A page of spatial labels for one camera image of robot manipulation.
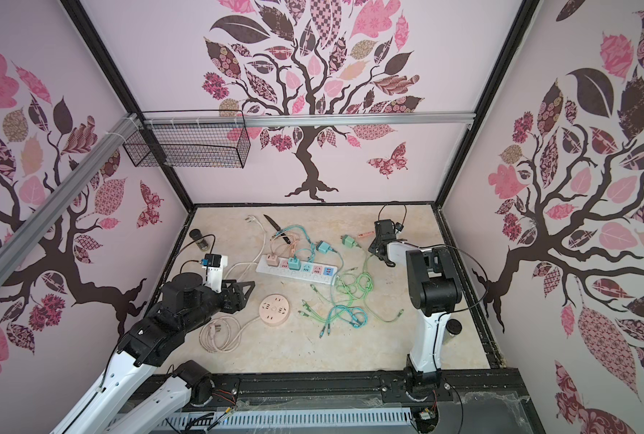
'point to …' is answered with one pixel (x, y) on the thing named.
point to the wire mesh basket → (190, 138)
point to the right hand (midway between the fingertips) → (381, 245)
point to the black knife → (275, 225)
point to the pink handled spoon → (364, 234)
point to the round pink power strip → (274, 309)
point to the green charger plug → (348, 241)
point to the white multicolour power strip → (308, 272)
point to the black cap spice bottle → (194, 234)
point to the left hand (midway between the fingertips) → (245, 289)
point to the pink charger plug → (272, 260)
